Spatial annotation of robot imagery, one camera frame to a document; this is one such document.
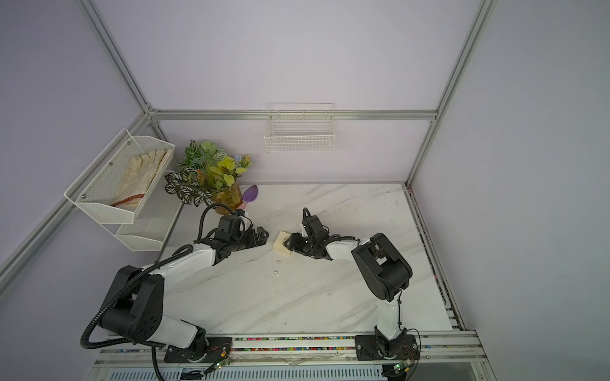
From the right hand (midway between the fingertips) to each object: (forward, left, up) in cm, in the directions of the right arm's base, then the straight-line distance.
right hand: (289, 247), depth 95 cm
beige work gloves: (+13, +50, +30) cm, 59 cm away
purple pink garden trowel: (+31, +21, -1) cm, 37 cm away
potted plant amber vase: (+26, +35, +17) cm, 47 cm away
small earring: (-5, +4, -2) cm, 7 cm away
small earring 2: (-9, +5, -2) cm, 11 cm away
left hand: (+2, +12, +5) cm, 13 cm away
